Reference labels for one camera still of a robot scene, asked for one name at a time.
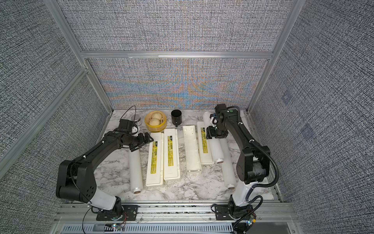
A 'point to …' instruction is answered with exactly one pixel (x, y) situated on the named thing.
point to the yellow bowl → (156, 121)
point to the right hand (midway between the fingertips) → (213, 132)
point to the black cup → (176, 117)
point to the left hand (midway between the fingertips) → (150, 141)
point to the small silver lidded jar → (137, 119)
